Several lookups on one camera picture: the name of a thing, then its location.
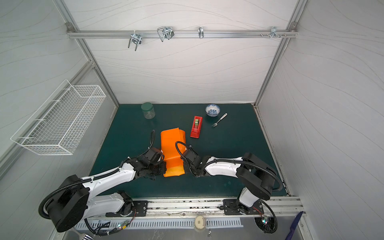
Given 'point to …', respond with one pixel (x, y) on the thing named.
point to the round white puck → (200, 222)
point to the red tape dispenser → (196, 127)
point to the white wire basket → (59, 124)
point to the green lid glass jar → (148, 110)
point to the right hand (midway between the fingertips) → (188, 160)
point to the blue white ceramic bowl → (212, 110)
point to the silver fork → (215, 124)
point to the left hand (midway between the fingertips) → (169, 167)
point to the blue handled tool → (294, 225)
